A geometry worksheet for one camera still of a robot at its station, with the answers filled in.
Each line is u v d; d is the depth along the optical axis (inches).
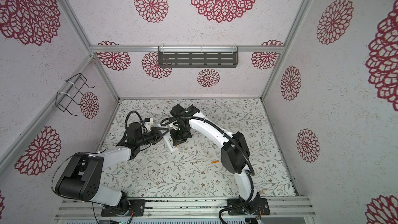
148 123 32.8
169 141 32.8
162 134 32.6
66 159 18.2
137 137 27.8
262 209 28.6
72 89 31.2
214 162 35.3
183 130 27.6
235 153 19.7
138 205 29.4
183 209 29.3
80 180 17.4
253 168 17.0
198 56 36.7
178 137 28.3
